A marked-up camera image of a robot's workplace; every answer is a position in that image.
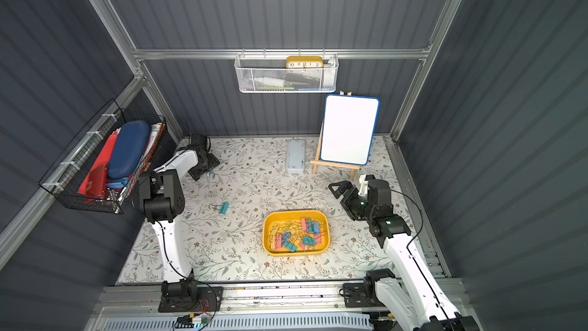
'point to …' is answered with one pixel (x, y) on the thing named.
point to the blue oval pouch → (130, 139)
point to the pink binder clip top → (305, 224)
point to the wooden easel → (318, 155)
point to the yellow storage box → (295, 233)
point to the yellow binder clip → (274, 230)
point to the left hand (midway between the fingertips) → (210, 166)
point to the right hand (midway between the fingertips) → (340, 192)
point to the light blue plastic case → (295, 155)
